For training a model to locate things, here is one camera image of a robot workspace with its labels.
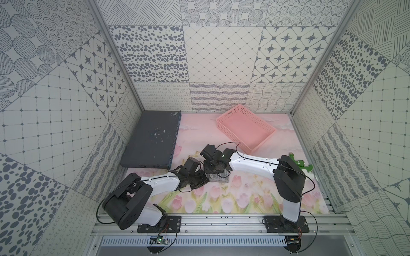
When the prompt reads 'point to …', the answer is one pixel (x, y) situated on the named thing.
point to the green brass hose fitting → (301, 163)
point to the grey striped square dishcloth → (222, 176)
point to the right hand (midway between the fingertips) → (208, 170)
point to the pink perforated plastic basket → (246, 129)
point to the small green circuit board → (158, 240)
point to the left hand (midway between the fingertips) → (209, 175)
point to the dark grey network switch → (152, 143)
